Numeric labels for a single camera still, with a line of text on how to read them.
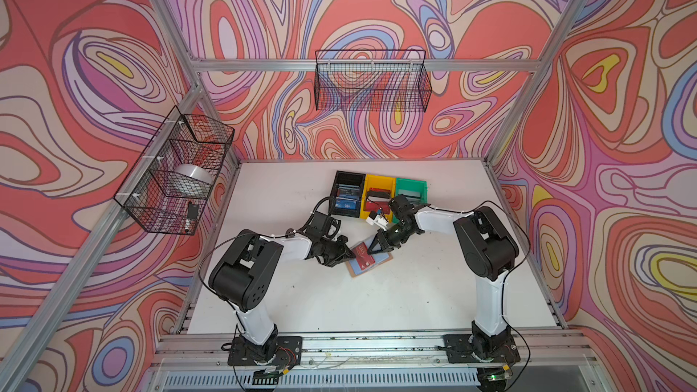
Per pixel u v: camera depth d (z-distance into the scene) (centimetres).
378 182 104
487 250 54
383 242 83
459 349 73
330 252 81
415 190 105
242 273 49
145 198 67
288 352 72
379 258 89
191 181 70
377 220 90
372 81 96
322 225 77
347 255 87
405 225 76
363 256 90
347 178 107
